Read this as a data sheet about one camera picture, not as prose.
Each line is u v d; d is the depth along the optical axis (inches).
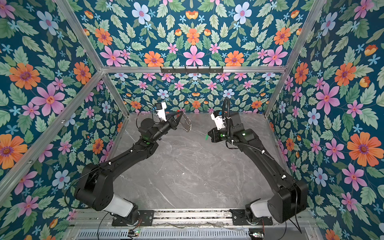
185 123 30.1
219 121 26.6
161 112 26.6
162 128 27.1
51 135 24.7
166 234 30.2
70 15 27.7
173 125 27.1
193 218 29.5
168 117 27.0
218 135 26.1
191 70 36.7
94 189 17.0
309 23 28.7
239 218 28.7
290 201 15.3
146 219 28.8
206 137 42.3
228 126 23.0
